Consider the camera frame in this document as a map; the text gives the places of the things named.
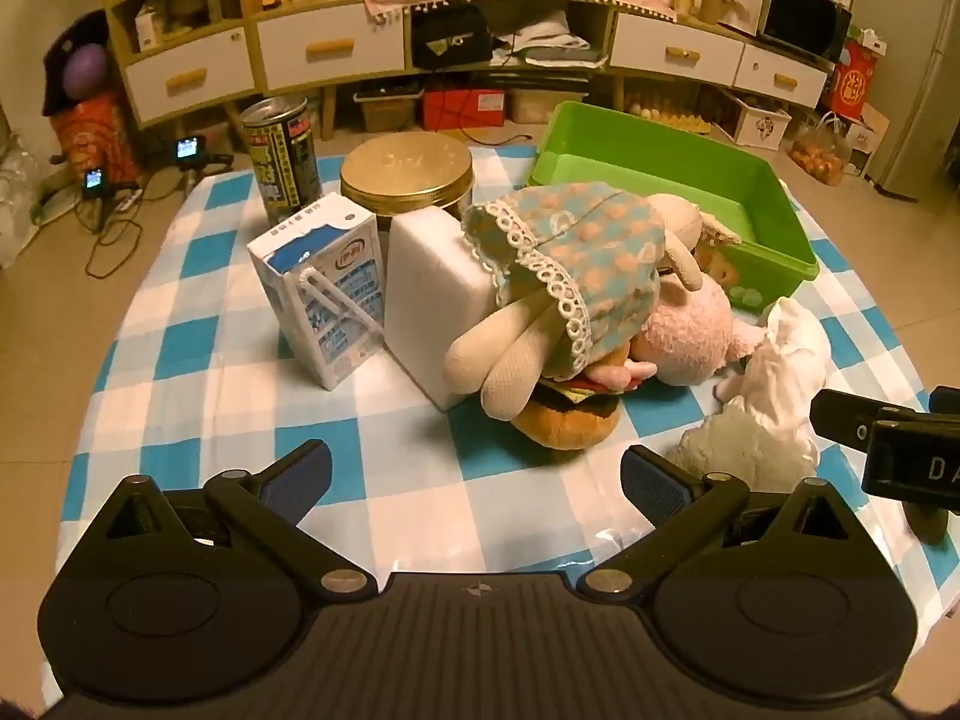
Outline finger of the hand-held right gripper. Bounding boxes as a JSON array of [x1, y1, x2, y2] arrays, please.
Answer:
[[811, 388, 919, 457], [904, 505, 951, 548]]

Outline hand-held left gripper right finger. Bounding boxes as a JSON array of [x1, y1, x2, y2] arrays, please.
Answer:
[[574, 444, 853, 594]]

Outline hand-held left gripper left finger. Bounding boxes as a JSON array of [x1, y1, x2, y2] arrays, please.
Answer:
[[103, 439, 380, 596]]

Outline white satin cloth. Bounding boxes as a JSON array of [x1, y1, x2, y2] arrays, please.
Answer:
[[712, 296, 833, 466]]

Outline white fuzzy cloth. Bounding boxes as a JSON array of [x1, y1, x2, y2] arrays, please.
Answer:
[[664, 405, 818, 494]]

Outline burger plush toy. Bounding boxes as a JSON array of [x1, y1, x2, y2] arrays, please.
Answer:
[[510, 371, 623, 452]]

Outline pink plush toy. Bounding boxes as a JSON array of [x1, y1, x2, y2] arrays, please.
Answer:
[[592, 270, 773, 391]]

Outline white foam block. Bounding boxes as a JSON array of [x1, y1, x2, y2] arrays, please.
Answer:
[[384, 208, 500, 413]]

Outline rag doll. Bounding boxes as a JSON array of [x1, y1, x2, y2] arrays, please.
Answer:
[[444, 184, 743, 421]]

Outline green plastic bin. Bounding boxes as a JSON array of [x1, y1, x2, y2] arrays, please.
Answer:
[[525, 100, 820, 312]]

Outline blue white checkered tablecloth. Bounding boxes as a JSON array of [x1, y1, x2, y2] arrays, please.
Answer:
[[41, 142, 960, 698]]

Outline blue white milk carton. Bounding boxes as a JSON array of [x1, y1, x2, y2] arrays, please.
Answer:
[[247, 193, 387, 392]]

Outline plastic bag of oranges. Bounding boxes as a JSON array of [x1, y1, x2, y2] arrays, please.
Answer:
[[789, 111, 856, 187]]

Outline cardboard box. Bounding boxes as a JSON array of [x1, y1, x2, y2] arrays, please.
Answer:
[[840, 105, 893, 175]]

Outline grey refrigerator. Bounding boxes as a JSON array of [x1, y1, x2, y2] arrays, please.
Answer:
[[870, 0, 960, 203]]

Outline white patterned storage box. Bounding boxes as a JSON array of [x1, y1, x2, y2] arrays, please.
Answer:
[[724, 90, 793, 149]]

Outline tall beverage can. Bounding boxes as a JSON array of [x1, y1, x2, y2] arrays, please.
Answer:
[[240, 96, 323, 230]]

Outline round gold tin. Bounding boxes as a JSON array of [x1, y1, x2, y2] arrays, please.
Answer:
[[339, 133, 475, 233]]

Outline red gift bag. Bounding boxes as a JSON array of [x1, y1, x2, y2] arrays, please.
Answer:
[[821, 37, 887, 121]]

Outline white cabinet drawer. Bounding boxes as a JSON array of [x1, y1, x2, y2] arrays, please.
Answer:
[[733, 45, 831, 109], [256, 4, 407, 92], [124, 26, 256, 126], [609, 11, 747, 81]]

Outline egg cartons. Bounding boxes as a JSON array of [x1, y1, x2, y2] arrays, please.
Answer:
[[626, 94, 713, 134]]

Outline clear storage box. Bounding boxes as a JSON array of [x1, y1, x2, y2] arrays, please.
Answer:
[[508, 86, 586, 125], [354, 82, 421, 133]]

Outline orange red bag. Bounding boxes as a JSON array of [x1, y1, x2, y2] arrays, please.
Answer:
[[52, 94, 140, 182]]

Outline red box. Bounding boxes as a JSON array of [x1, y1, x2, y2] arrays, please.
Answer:
[[421, 88, 503, 131]]

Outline black microwave oven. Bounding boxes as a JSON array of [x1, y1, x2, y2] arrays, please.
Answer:
[[757, 0, 854, 65]]

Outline folded clothes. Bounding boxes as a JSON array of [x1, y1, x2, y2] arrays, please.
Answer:
[[517, 11, 610, 68]]

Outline purple ball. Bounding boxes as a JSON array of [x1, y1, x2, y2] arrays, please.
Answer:
[[64, 45, 107, 95]]

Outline black bag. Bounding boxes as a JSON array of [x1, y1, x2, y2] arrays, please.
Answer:
[[411, 4, 494, 71]]

